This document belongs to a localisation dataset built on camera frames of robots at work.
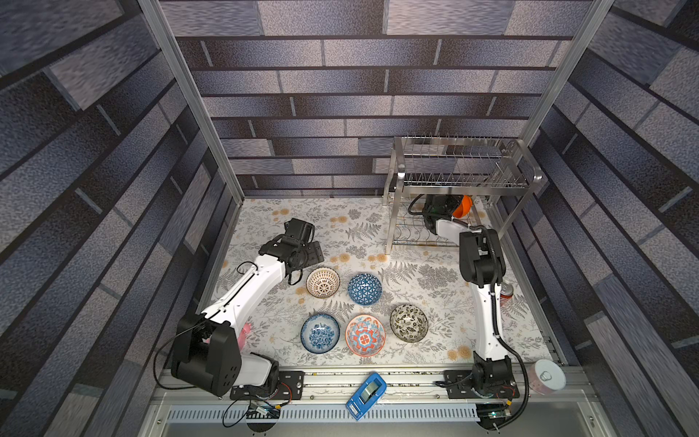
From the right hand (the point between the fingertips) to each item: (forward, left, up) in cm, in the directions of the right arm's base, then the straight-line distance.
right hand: (464, 194), depth 101 cm
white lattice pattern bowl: (-32, +52, -12) cm, 62 cm away
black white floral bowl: (-45, +24, -13) cm, 53 cm away
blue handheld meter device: (-65, +37, -10) cm, 76 cm away
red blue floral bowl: (-49, +38, -13) cm, 63 cm away
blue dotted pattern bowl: (-33, +38, -14) cm, 52 cm away
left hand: (-28, +55, 0) cm, 62 cm away
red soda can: (-37, -5, -5) cm, 38 cm away
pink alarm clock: (-51, +75, -12) cm, 92 cm away
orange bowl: (-3, -1, -5) cm, 5 cm away
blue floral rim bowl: (-49, +52, -13) cm, 72 cm away
